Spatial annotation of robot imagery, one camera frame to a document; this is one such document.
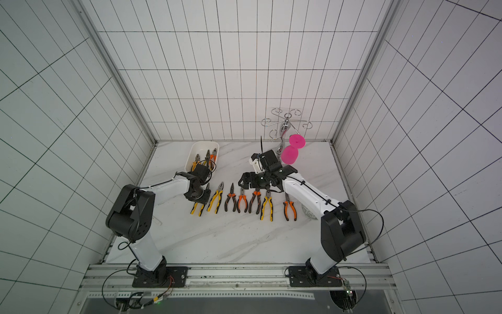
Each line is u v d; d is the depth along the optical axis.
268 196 0.95
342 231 0.43
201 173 0.78
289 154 0.92
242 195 0.95
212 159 1.10
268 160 0.66
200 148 1.12
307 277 0.65
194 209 0.90
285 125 0.87
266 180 0.67
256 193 0.95
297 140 0.84
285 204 0.92
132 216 0.48
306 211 0.89
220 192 0.96
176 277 0.73
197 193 0.77
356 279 0.68
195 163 1.07
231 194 0.95
